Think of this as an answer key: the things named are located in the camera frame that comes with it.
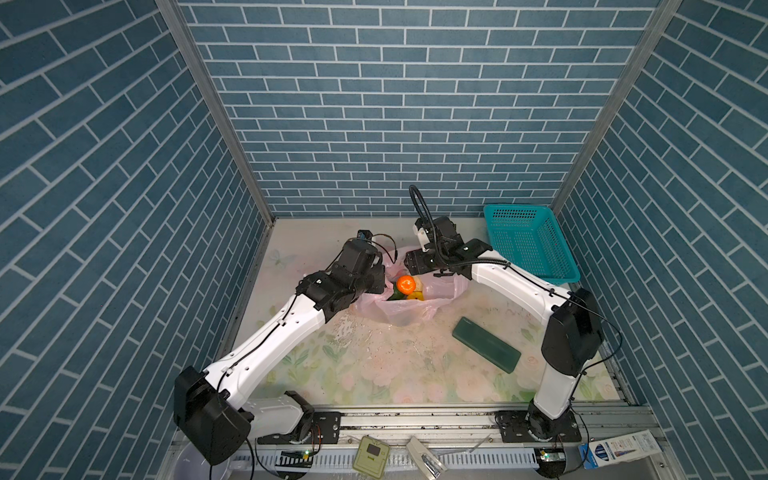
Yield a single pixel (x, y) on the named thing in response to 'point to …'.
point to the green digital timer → (371, 456)
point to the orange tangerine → (406, 284)
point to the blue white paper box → (619, 449)
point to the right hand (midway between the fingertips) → (413, 255)
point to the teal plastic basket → (530, 237)
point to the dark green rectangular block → (488, 346)
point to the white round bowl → (191, 464)
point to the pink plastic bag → (438, 290)
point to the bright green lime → (397, 295)
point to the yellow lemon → (416, 295)
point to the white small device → (429, 463)
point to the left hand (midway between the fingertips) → (381, 271)
